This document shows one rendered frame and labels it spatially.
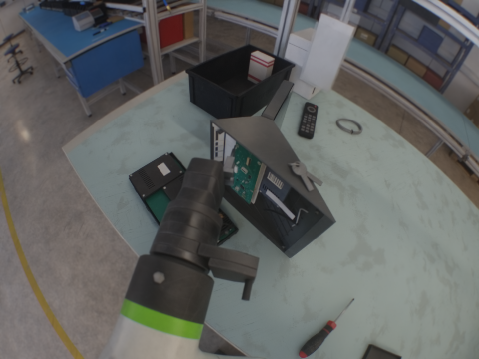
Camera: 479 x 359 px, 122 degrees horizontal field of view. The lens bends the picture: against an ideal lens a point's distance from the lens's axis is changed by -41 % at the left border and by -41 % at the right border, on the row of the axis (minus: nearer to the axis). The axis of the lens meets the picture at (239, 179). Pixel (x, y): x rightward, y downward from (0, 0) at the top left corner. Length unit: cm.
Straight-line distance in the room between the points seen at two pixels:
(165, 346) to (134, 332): 3
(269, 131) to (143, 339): 33
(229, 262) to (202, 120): 51
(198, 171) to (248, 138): 10
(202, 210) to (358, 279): 41
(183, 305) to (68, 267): 163
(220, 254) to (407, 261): 54
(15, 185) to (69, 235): 102
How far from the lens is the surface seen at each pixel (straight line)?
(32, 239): 215
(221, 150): 42
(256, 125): 37
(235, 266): 23
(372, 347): 58
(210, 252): 24
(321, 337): 48
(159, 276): 22
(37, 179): 245
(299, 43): 78
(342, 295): 53
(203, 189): 28
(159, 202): 51
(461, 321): 88
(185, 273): 23
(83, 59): 176
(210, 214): 26
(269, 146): 34
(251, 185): 41
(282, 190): 37
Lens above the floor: 146
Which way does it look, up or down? 57 degrees down
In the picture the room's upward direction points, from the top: 10 degrees clockwise
